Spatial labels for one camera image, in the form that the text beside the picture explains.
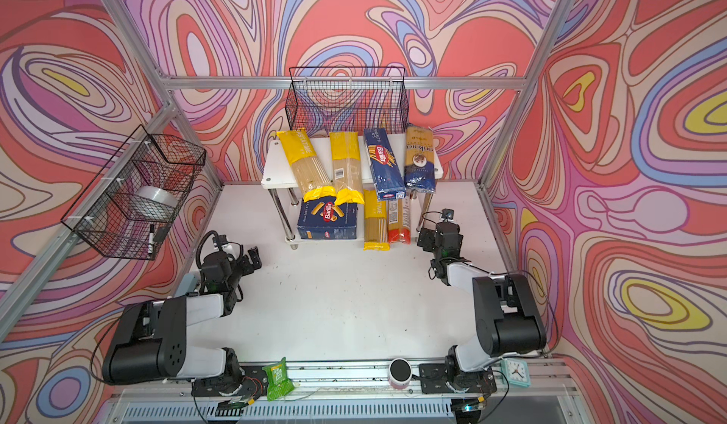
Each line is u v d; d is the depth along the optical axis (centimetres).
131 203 70
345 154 77
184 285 85
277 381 72
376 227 95
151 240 72
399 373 71
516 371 73
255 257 85
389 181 70
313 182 70
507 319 45
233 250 81
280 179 74
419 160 75
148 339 44
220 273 70
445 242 72
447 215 82
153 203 70
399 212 98
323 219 91
